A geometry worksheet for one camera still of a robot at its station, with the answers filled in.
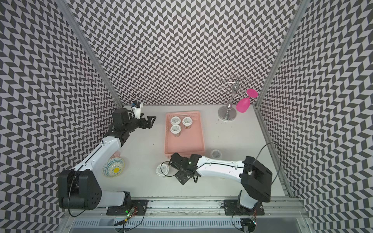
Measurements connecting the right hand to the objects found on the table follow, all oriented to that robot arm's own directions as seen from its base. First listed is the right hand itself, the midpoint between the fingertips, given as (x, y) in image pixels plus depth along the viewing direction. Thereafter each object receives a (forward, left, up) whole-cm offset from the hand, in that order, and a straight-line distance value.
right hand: (187, 174), depth 79 cm
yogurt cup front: (+3, +14, +1) cm, 14 cm away
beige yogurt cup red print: (+36, +1, +2) cm, 36 cm away
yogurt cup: (+29, +8, +2) cm, 30 cm away
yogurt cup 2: (+11, -17, +2) cm, 20 cm away
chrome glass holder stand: (+47, -31, -2) cm, 56 cm away
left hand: (+28, +23, +17) cm, 40 cm away
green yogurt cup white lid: (+37, +9, +2) cm, 38 cm away
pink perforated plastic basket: (+29, +4, -4) cm, 30 cm away
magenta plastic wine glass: (+40, -36, +15) cm, 56 cm away
